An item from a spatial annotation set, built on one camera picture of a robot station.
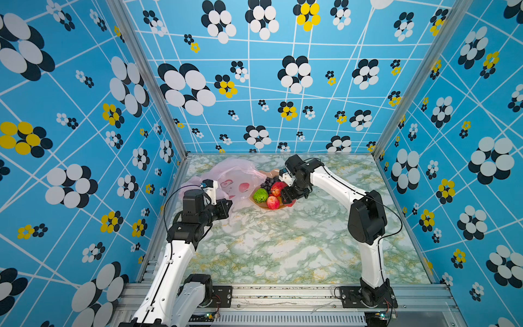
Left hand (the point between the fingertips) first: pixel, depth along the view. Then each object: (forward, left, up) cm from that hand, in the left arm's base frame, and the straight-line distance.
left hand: (232, 201), depth 78 cm
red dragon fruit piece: (+5, -24, -10) cm, 27 cm away
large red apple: (+11, -18, -8) cm, 22 cm away
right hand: (+9, -24, -11) cm, 28 cm away
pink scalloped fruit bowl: (+26, -15, -14) cm, 34 cm away
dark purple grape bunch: (+16, -14, -11) cm, 24 cm away
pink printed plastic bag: (+19, +2, -12) cm, 23 cm away
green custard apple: (+9, -10, -10) cm, 17 cm away
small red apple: (+6, -16, -11) cm, 21 cm away
